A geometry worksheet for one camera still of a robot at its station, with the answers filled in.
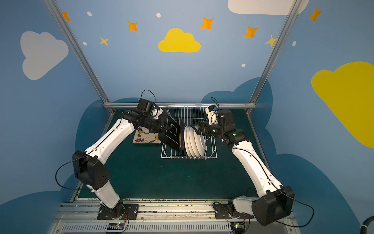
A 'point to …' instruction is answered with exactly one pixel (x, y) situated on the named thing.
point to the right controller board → (238, 227)
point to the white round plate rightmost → (203, 143)
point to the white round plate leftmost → (185, 141)
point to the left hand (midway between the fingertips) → (169, 125)
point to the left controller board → (115, 227)
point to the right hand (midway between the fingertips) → (202, 124)
